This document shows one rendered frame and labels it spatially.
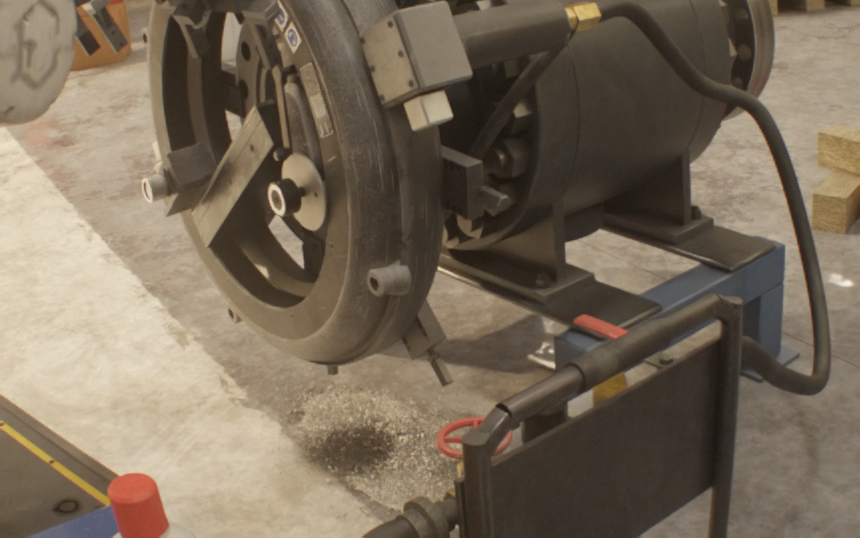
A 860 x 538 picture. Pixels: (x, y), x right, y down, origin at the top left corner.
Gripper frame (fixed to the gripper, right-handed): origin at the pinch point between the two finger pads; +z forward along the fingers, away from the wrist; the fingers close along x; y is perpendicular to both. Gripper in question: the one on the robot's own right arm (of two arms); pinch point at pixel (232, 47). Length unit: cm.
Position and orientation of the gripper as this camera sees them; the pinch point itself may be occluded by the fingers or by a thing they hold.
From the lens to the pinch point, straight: 152.3
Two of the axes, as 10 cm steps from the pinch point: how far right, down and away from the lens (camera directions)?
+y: -4.9, 6.9, -5.3
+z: 2.2, 6.9, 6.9
